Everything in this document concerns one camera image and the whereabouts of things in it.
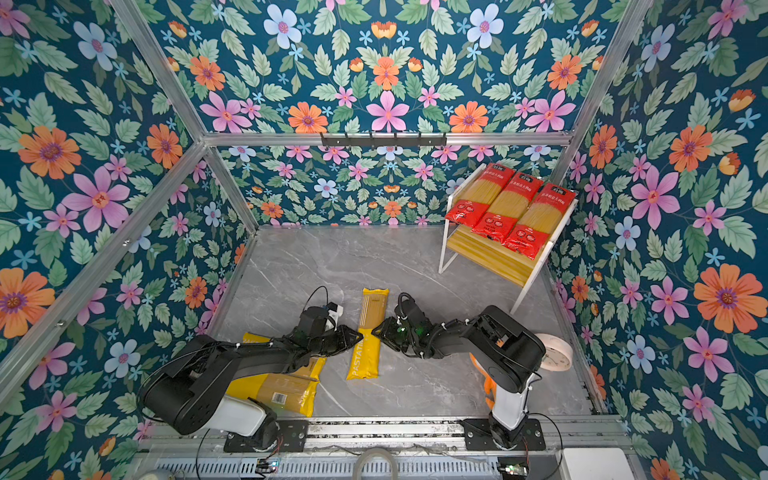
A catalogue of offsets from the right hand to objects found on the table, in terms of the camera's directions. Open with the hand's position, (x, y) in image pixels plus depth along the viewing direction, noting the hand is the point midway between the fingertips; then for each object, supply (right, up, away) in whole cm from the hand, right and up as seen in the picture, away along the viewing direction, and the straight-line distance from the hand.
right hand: (372, 333), depth 88 cm
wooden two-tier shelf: (+37, +23, +2) cm, 44 cm away
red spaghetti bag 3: (+44, +32, -15) cm, 56 cm away
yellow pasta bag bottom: (-20, -13, -10) cm, 26 cm away
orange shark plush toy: (+32, -10, -10) cm, 36 cm away
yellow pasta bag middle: (-15, -8, -6) cm, 19 cm away
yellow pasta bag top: (-1, -7, -4) cm, 8 cm away
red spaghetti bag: (+30, +40, -8) cm, 51 cm away
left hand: (-1, +1, -2) cm, 3 cm away
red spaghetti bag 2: (+36, +35, -12) cm, 52 cm away
